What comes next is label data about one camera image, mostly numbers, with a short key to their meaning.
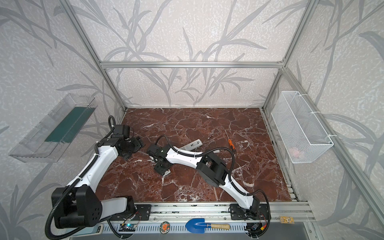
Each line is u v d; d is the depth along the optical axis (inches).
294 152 28.5
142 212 29.0
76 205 15.6
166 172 31.3
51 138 25.2
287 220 27.8
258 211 25.3
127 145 29.1
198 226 27.6
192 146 38.0
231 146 37.9
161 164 29.9
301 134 23.9
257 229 28.8
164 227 27.3
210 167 22.1
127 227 28.1
